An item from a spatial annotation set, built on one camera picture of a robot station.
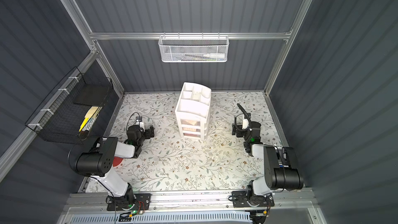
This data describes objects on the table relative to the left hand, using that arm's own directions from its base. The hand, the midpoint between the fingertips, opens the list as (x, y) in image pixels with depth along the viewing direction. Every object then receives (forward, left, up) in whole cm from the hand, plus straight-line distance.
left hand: (145, 126), depth 96 cm
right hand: (-1, -61, +3) cm, 61 cm away
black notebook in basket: (+4, +22, +25) cm, 33 cm away
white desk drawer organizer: (+1, -31, +16) cm, 34 cm away
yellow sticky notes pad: (-6, +19, +22) cm, 30 cm away
